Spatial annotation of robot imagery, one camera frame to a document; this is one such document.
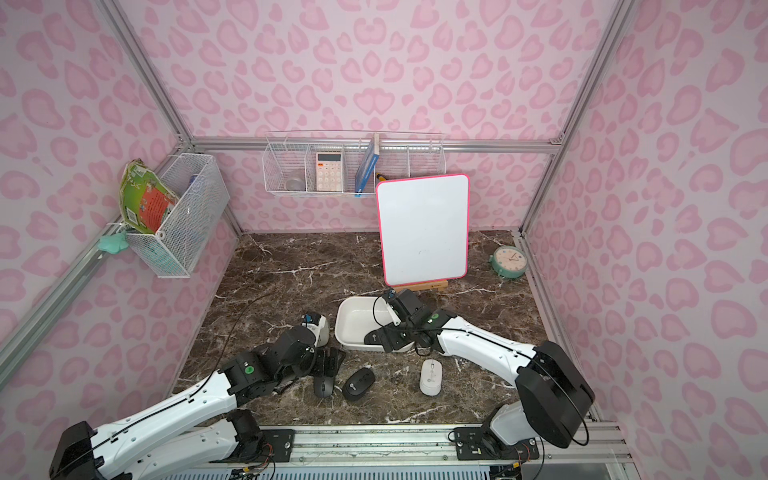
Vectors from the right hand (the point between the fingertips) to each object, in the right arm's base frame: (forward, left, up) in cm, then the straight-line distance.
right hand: (391, 330), depth 85 cm
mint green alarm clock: (+30, -41, -6) cm, 51 cm away
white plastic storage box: (+8, +12, -7) cm, 17 cm away
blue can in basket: (+34, +59, +27) cm, 73 cm away
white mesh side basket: (+34, +57, +26) cm, 71 cm away
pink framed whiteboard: (+27, -10, +14) cm, 32 cm away
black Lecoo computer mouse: (-13, +9, -5) cm, 16 cm away
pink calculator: (+43, +20, +23) cm, 53 cm away
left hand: (-7, +15, +3) cm, 16 cm away
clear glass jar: (+41, +31, +22) cm, 56 cm away
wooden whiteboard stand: (+17, -12, -4) cm, 21 cm away
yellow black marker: (+44, +4, +20) cm, 48 cm away
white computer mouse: (-11, -11, -6) cm, 17 cm away
